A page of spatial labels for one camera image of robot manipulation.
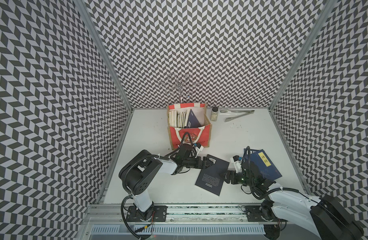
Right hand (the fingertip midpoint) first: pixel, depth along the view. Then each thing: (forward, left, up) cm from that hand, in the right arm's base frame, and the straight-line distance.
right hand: (223, 177), depth 84 cm
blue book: (+7, -26, +1) cm, 27 cm away
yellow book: (+30, +29, +19) cm, 46 cm away
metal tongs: (+51, -28, 0) cm, 58 cm away
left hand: (+6, +8, +2) cm, 11 cm away
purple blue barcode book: (+33, +17, +11) cm, 38 cm away
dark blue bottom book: (-1, +7, +1) cm, 8 cm away
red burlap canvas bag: (+18, +12, +17) cm, 27 cm away
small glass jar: (+43, +1, +5) cm, 43 cm away
